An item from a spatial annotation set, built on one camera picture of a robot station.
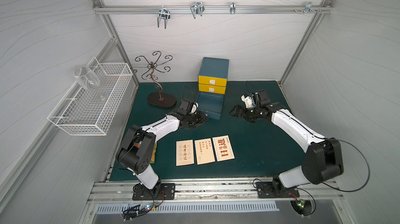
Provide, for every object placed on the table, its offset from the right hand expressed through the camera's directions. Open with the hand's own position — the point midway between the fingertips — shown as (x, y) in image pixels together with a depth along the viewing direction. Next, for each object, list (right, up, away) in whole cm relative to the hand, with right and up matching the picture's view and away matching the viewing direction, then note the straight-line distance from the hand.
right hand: (235, 112), depth 85 cm
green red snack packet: (-45, -25, -3) cm, 52 cm away
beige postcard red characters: (-7, -21, +4) cm, 23 cm away
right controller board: (+29, -43, -13) cm, 53 cm away
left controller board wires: (-47, -40, -19) cm, 65 cm away
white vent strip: (+4, -42, -14) cm, 44 cm away
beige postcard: (-17, -22, +2) cm, 28 cm away
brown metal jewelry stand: (-50, +7, +23) cm, 56 cm away
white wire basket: (-66, +2, -18) cm, 69 cm away
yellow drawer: (-10, +14, +17) cm, 24 cm away
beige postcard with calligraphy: (-29, -23, +1) cm, 37 cm away
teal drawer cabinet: (-11, +23, +14) cm, 29 cm away
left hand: (-15, -5, +4) cm, 16 cm away
